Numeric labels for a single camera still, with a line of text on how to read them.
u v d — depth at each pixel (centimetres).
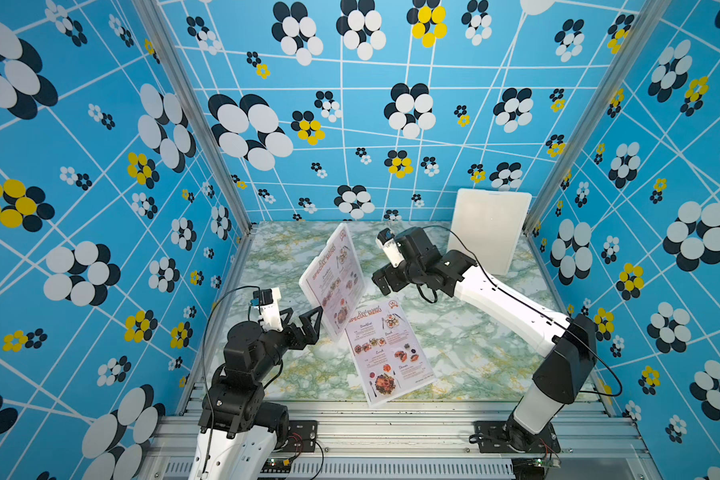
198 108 86
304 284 70
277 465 72
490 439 72
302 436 73
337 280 83
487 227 94
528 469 69
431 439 75
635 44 72
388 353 87
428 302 66
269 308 60
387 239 69
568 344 44
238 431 46
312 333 61
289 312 71
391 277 71
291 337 60
